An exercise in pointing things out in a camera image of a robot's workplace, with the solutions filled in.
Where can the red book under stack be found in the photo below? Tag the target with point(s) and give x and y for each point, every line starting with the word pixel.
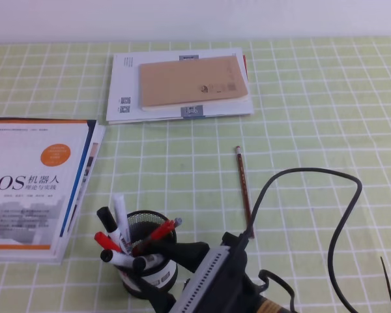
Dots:
pixel 244 58

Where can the white book under notebook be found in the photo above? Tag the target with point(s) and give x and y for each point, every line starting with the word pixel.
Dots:
pixel 123 100

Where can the red capped marker left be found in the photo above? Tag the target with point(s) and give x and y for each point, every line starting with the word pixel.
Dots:
pixel 105 242

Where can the black mesh pen holder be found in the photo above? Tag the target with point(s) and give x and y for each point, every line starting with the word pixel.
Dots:
pixel 141 225

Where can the black capped marker upright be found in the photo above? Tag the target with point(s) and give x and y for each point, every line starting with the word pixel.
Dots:
pixel 119 234

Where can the ROS robotics textbook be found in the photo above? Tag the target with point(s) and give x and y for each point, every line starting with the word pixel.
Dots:
pixel 29 182

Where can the red pen grey tip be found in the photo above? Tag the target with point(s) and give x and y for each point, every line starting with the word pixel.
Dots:
pixel 158 234

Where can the black capped marker low left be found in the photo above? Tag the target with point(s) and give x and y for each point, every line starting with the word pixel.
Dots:
pixel 117 258

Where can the white book under textbook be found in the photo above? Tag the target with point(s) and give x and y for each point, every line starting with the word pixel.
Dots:
pixel 81 195

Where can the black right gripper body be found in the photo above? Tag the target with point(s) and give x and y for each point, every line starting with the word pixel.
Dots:
pixel 231 290

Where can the brown kraft notebook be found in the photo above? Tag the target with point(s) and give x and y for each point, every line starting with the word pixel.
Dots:
pixel 174 83

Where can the black capped white marker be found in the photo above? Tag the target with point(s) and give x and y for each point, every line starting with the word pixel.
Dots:
pixel 143 263

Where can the red brown pencil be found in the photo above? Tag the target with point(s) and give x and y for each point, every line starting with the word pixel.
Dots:
pixel 243 185

